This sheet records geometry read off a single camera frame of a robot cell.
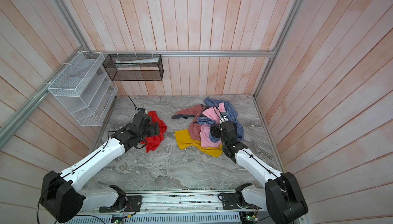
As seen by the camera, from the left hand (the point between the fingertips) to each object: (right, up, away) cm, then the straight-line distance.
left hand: (151, 129), depth 82 cm
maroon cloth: (+24, -2, +13) cm, 27 cm away
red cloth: (0, -8, +6) cm, 10 cm away
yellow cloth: (+17, -9, +13) cm, 24 cm away
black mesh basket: (-18, +41, +22) cm, 50 cm away
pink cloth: (+35, +9, +6) cm, 36 cm away
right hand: (+40, +3, +4) cm, 40 cm away
